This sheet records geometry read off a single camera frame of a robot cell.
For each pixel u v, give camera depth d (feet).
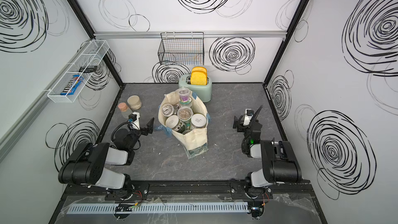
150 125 2.64
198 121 2.59
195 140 2.48
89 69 2.58
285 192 2.43
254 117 2.55
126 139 2.23
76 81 2.28
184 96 2.71
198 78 3.18
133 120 2.42
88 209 2.28
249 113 2.58
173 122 2.63
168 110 2.65
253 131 2.26
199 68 3.24
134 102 3.35
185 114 2.53
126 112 3.16
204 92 3.37
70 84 2.32
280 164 1.61
